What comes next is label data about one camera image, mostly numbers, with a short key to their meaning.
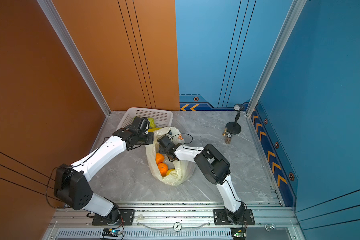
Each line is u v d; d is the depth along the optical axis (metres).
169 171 0.85
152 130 0.84
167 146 0.76
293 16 0.72
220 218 0.72
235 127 1.09
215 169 0.54
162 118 1.12
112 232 0.71
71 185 0.43
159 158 0.88
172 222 0.72
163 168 0.85
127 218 0.73
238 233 0.71
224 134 1.05
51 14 0.71
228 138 0.99
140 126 0.66
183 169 0.76
